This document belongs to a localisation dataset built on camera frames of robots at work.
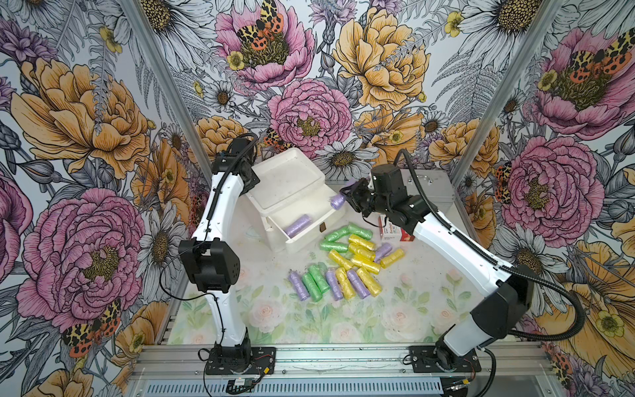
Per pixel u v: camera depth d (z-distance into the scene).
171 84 0.87
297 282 0.87
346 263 0.92
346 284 0.87
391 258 0.94
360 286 0.87
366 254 0.92
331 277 0.89
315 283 0.88
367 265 0.92
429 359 0.73
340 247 0.97
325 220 0.82
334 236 1.00
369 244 0.99
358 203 0.68
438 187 1.00
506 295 0.42
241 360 0.67
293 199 0.85
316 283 0.88
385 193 0.57
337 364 0.75
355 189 0.67
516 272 0.43
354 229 1.00
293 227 0.84
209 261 0.50
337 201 0.73
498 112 0.95
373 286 0.87
